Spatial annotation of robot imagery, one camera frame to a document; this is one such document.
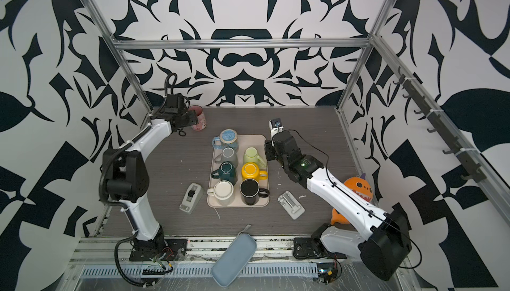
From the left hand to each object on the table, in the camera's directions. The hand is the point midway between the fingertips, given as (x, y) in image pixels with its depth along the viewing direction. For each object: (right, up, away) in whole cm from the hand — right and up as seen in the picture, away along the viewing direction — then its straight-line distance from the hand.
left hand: (188, 113), depth 96 cm
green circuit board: (+57, -58, -24) cm, 85 cm away
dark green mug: (+20, -25, -13) cm, 34 cm away
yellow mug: (+30, -25, -11) cm, 40 cm away
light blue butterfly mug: (+19, -11, -4) cm, 23 cm away
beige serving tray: (+24, -30, -3) cm, 38 cm away
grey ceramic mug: (+20, -19, -6) cm, 28 cm away
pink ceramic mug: (+5, -3, +6) cm, 8 cm away
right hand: (+38, -10, -17) cm, 43 cm away
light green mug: (+30, -19, -7) cm, 36 cm away
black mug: (+30, -33, -13) cm, 46 cm away
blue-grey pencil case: (+25, -52, -26) cm, 63 cm away
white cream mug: (+19, -33, -14) cm, 40 cm away
